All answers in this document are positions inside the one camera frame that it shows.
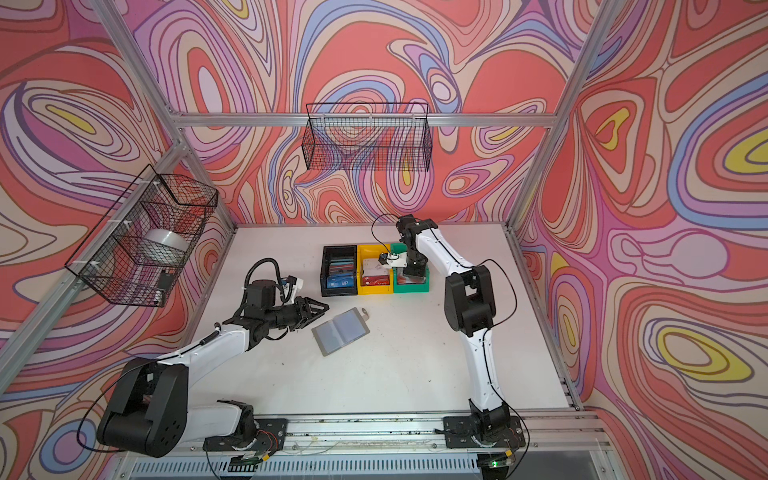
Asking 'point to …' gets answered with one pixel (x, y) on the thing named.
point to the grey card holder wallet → (342, 330)
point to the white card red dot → (402, 279)
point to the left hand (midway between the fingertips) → (328, 308)
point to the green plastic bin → (408, 288)
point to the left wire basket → (141, 250)
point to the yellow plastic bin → (373, 252)
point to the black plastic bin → (338, 270)
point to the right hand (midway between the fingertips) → (420, 275)
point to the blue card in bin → (340, 282)
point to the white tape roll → (169, 238)
